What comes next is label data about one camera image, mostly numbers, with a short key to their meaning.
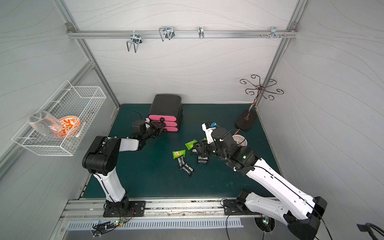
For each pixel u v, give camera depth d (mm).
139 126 765
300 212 385
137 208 737
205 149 588
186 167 841
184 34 783
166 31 762
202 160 903
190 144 955
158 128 879
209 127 594
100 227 690
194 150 929
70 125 668
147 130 835
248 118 1087
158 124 906
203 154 584
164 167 864
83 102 796
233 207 753
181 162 861
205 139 984
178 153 928
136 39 783
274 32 765
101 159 505
